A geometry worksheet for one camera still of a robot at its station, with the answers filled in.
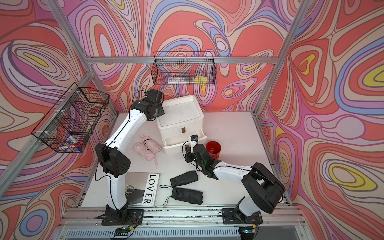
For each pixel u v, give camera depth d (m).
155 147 0.96
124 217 0.67
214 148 0.86
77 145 0.64
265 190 0.44
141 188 0.79
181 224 0.73
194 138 0.75
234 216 0.70
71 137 0.72
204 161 0.65
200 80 0.91
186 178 0.84
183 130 0.84
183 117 0.86
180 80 0.82
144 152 0.93
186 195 0.77
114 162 0.52
